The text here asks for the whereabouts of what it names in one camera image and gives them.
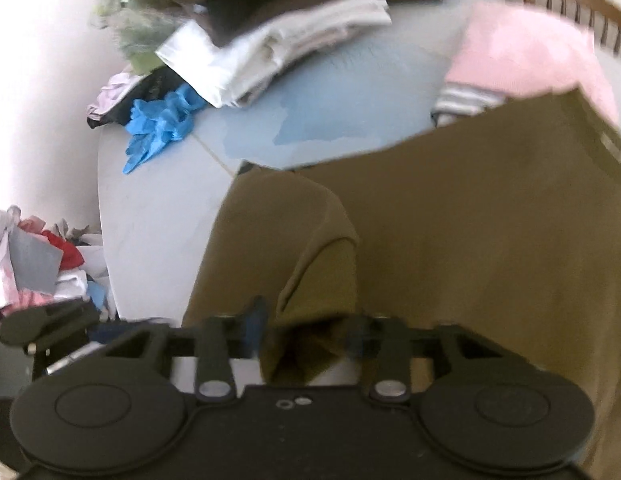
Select pink folded garment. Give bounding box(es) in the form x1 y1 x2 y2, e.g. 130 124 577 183
445 1 619 125

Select olive green garment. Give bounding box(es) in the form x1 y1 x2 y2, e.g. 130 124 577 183
182 90 621 479

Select stack of folded clothes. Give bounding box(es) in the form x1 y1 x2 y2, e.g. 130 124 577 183
88 0 391 122

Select blue gloves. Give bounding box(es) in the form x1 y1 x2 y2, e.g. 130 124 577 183
123 84 208 174

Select black white striped garment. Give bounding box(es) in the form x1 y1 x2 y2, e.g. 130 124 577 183
431 84 507 127

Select light blue patterned mat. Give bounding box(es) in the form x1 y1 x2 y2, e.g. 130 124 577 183
194 37 449 171

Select pile of mixed laundry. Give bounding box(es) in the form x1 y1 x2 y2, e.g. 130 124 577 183
0 206 116 322

